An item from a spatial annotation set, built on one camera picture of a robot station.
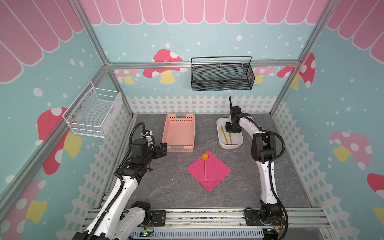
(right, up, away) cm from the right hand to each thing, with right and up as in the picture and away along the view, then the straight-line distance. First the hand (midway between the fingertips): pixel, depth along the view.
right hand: (228, 129), depth 109 cm
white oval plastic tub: (-1, -8, -4) cm, 9 cm away
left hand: (-44, -10, -29) cm, 54 cm away
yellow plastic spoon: (-18, -18, -14) cm, 29 cm away
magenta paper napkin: (-12, -26, -18) cm, 33 cm away
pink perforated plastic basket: (-36, -4, -3) cm, 37 cm away
